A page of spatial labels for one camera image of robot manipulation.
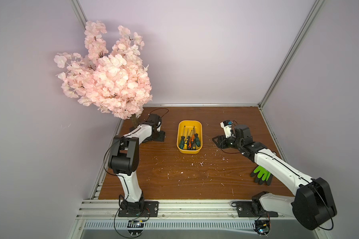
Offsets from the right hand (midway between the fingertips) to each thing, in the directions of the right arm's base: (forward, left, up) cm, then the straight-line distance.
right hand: (217, 135), depth 82 cm
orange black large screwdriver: (+2, +13, -14) cm, 19 cm away
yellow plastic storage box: (+19, +16, -15) cm, 29 cm away
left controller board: (-43, +42, -20) cm, 63 cm away
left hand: (+8, +36, -13) cm, 39 cm away
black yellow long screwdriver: (+1, +18, -14) cm, 23 cm away
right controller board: (-40, -20, -18) cm, 49 cm away
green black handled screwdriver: (+4, +21, -14) cm, 26 cm away
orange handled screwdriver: (0, +16, -14) cm, 21 cm away
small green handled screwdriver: (+5, +11, -14) cm, 18 cm away
